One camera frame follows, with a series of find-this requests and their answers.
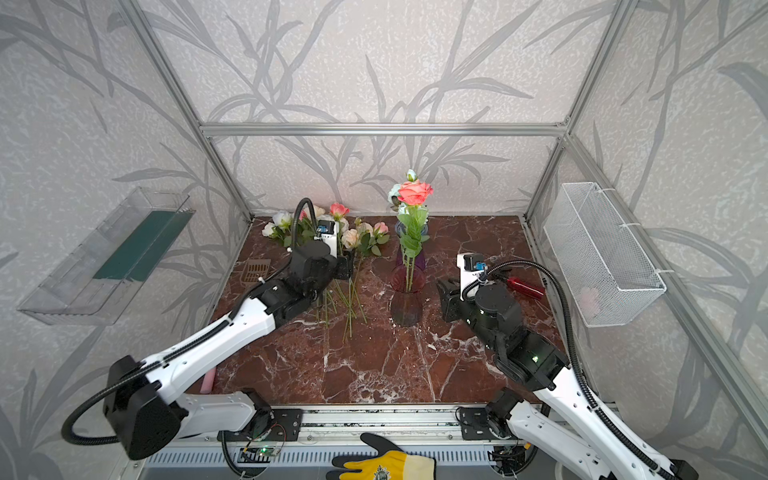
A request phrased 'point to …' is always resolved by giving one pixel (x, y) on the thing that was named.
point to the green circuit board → (268, 451)
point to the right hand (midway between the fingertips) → (442, 270)
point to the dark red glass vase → (407, 306)
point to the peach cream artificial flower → (360, 242)
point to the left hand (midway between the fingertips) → (350, 240)
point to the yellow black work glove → (389, 463)
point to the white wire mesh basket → (608, 274)
